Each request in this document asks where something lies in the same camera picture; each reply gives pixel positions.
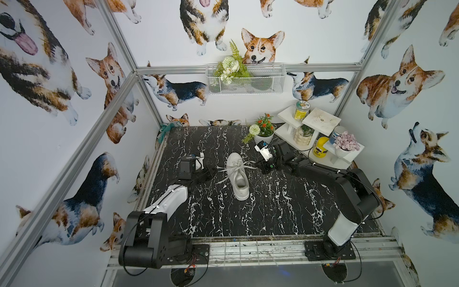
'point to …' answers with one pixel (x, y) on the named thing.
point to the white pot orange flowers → (262, 130)
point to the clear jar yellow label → (301, 110)
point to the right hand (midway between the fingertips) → (260, 157)
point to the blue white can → (337, 131)
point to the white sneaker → (238, 176)
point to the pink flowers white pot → (345, 143)
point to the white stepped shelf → (321, 122)
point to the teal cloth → (164, 128)
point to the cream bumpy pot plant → (303, 136)
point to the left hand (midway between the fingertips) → (216, 165)
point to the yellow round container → (319, 150)
